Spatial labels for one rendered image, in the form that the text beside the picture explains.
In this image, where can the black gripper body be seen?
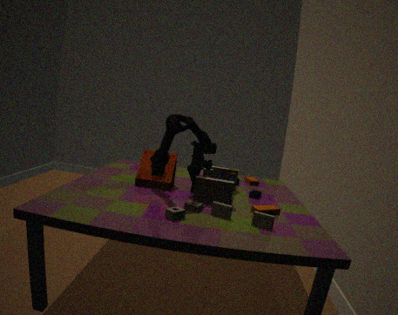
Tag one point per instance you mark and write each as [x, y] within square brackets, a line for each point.
[194, 166]

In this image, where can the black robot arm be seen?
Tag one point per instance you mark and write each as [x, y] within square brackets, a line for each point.
[173, 126]

